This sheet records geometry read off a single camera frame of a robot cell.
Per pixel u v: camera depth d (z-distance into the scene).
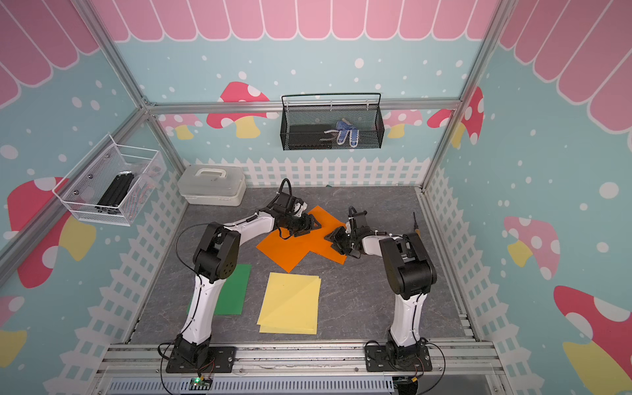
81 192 0.66
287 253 0.96
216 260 0.60
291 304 0.86
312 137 0.86
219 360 0.74
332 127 0.90
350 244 0.79
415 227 1.06
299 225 0.93
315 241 0.97
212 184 1.06
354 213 0.87
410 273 0.52
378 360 0.73
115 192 0.70
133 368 0.75
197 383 0.73
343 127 0.88
